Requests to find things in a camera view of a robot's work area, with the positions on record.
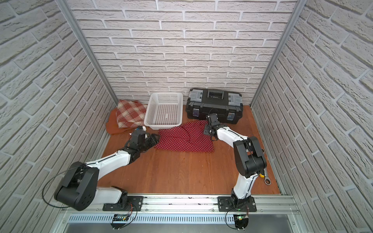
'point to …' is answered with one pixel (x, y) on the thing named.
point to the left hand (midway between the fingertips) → (159, 135)
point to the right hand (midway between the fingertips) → (210, 129)
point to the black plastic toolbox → (228, 105)
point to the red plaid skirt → (130, 114)
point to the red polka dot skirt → (190, 138)
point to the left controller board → (119, 217)
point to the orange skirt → (117, 135)
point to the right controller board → (241, 221)
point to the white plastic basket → (164, 110)
